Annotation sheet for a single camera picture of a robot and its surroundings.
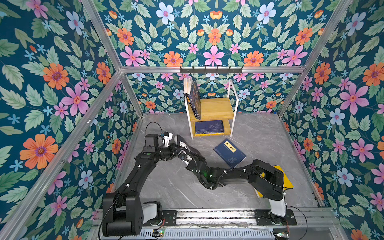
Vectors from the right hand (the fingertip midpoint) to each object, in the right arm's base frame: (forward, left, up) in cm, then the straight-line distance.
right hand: (191, 151), depth 85 cm
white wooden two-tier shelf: (+26, -16, +4) cm, 31 cm away
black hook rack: (+43, -12, +26) cm, 52 cm away
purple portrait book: (+28, -2, +17) cm, 33 cm away
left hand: (-2, +2, +8) cm, 8 cm away
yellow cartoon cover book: (-16, -54, -10) cm, 57 cm away
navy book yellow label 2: (+5, -24, -11) cm, 27 cm away
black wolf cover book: (+1, +5, +5) cm, 7 cm away
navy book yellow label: (+21, -11, -3) cm, 24 cm away
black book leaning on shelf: (+16, -1, +20) cm, 26 cm away
